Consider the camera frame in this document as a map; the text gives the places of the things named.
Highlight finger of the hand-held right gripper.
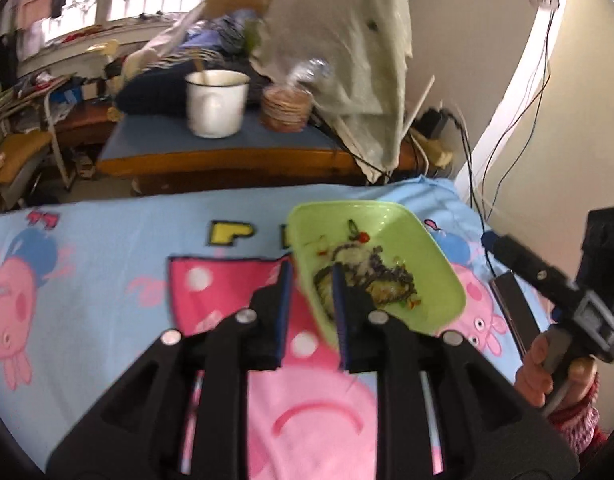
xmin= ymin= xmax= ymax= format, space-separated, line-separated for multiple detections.
xmin=482 ymin=232 xmax=584 ymax=311

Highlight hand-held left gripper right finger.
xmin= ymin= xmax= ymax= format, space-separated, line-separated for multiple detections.
xmin=332 ymin=262 xmax=580 ymax=480

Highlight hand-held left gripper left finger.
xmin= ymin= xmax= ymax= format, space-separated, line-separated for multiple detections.
xmin=47 ymin=257 xmax=295 ymax=480

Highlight pile of beaded bracelets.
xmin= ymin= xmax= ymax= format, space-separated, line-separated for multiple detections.
xmin=314 ymin=220 xmax=423 ymax=311

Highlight green plastic basket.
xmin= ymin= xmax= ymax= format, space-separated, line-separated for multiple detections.
xmin=286 ymin=200 xmax=467 ymax=353

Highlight person's right forearm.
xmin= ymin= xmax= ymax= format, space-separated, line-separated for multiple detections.
xmin=547 ymin=375 xmax=610 ymax=456

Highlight person's right hand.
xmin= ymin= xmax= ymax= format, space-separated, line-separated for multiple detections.
xmin=514 ymin=332 xmax=600 ymax=413

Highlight black phone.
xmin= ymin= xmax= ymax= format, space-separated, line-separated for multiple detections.
xmin=490 ymin=270 xmax=543 ymax=361

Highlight beige power strip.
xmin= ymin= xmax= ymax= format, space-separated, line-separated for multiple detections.
xmin=412 ymin=127 xmax=453 ymax=166

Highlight wooden desk with blue top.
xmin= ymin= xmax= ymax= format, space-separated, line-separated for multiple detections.
xmin=96 ymin=115 xmax=418 ymax=193

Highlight black power adapter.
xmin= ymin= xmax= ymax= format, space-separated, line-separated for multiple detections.
xmin=417 ymin=107 xmax=450 ymax=138

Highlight cartoon pig printed blanket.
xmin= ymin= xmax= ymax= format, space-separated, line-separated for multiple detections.
xmin=0 ymin=177 xmax=553 ymax=480

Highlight stack of woven coasters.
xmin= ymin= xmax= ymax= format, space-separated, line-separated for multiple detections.
xmin=259 ymin=85 xmax=315 ymax=133

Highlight white router antenna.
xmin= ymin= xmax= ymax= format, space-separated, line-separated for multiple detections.
xmin=399 ymin=75 xmax=435 ymax=136

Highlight white enamel mug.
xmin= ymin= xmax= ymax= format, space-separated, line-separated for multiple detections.
xmin=185 ymin=70 xmax=250 ymax=139

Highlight clear plastic bag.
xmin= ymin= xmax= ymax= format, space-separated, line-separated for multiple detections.
xmin=287 ymin=57 xmax=333 ymax=91

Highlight dark blue folded clothing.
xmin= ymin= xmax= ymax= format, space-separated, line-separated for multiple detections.
xmin=114 ymin=67 xmax=193 ymax=116

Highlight grey draped cloth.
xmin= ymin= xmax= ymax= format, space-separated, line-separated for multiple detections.
xmin=249 ymin=0 xmax=413 ymax=183

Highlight black hanging cables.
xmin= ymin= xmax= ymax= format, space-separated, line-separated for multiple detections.
xmin=454 ymin=0 xmax=570 ymax=221

